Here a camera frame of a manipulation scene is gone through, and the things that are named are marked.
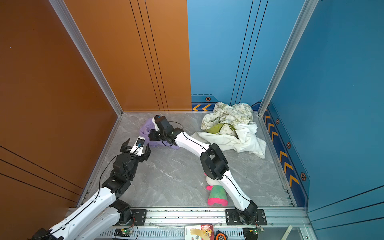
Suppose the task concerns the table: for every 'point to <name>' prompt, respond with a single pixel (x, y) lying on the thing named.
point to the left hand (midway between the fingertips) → (137, 140)
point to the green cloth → (216, 129)
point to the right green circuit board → (257, 230)
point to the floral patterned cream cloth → (237, 114)
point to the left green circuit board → (123, 232)
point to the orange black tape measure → (221, 236)
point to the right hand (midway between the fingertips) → (147, 135)
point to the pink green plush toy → (218, 194)
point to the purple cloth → (148, 125)
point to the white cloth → (248, 140)
